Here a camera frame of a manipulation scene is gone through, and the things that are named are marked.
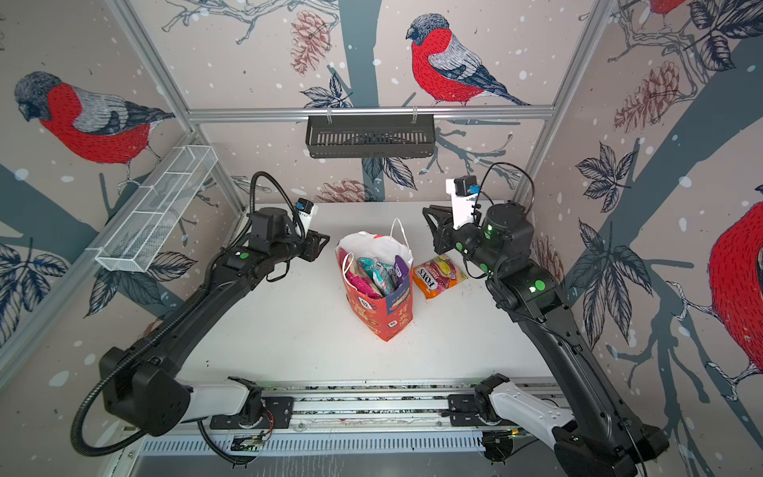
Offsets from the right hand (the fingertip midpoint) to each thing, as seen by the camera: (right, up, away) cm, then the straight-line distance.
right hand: (419, 212), depth 60 cm
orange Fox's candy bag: (+10, -19, +35) cm, 41 cm away
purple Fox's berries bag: (-3, -14, +21) cm, 26 cm away
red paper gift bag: (-6, -26, +15) cm, 31 cm away
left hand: (-25, -5, +18) cm, 31 cm away
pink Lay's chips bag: (-13, -18, +13) cm, 25 cm away
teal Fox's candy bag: (-8, -16, +22) cm, 29 cm away
